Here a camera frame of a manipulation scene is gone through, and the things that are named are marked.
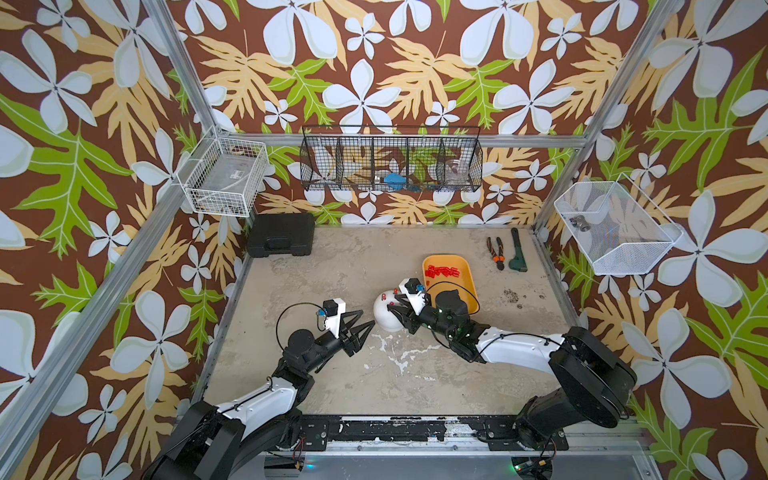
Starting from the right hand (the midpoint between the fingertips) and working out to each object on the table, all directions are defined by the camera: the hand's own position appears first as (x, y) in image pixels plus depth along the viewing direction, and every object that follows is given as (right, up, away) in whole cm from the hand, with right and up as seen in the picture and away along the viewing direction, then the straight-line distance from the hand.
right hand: (391, 300), depth 82 cm
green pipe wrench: (+47, +10, +26) cm, 55 cm away
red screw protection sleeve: (-2, +1, +5) cm, 5 cm away
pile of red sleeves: (+15, +7, +22) cm, 28 cm away
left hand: (-6, -3, -4) cm, 8 cm away
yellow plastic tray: (+26, +2, +19) cm, 32 cm away
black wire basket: (0, +46, +17) cm, 49 cm away
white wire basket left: (-49, +36, +4) cm, 61 cm away
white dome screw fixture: (-2, -6, +4) cm, 7 cm away
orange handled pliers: (+41, +12, +28) cm, 51 cm away
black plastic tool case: (-46, +22, +37) cm, 63 cm away
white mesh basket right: (+63, +20, 0) cm, 67 cm away
